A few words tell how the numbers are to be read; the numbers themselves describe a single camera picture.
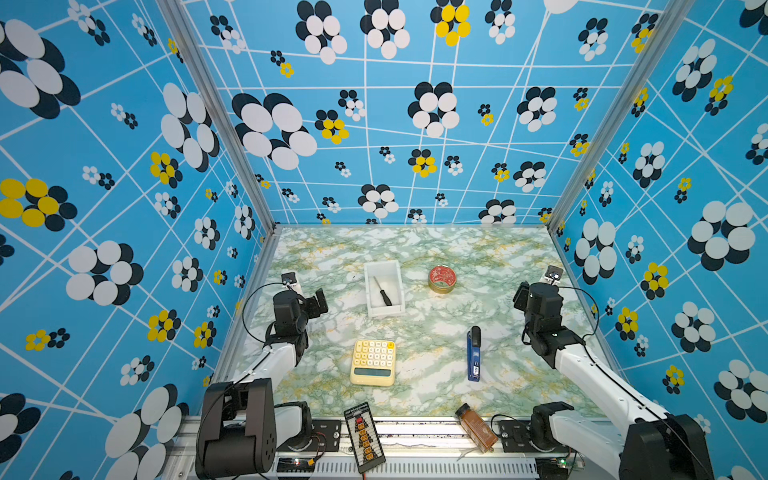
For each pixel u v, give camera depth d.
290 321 0.67
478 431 0.71
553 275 0.70
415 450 0.72
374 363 0.84
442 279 1.00
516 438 0.72
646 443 0.41
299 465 0.72
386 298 0.99
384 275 1.04
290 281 0.77
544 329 0.63
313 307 0.81
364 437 0.72
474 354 0.84
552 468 0.70
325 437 0.72
